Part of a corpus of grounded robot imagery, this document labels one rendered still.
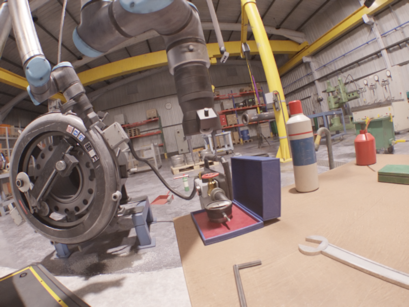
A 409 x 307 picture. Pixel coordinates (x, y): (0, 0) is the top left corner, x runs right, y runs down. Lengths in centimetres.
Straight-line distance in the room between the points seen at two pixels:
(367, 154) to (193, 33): 62
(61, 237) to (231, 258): 105
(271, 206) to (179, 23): 38
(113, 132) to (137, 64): 1186
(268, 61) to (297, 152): 374
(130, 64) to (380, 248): 1294
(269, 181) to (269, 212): 6
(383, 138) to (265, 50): 276
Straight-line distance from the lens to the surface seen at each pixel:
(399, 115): 579
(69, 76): 87
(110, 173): 102
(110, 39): 41
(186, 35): 43
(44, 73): 72
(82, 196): 123
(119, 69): 1305
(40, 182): 118
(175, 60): 41
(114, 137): 104
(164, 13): 37
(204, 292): 25
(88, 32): 43
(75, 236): 119
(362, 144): 72
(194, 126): 38
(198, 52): 41
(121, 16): 38
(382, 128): 297
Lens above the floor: 64
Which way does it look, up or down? 3 degrees down
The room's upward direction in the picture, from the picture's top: 11 degrees counter-clockwise
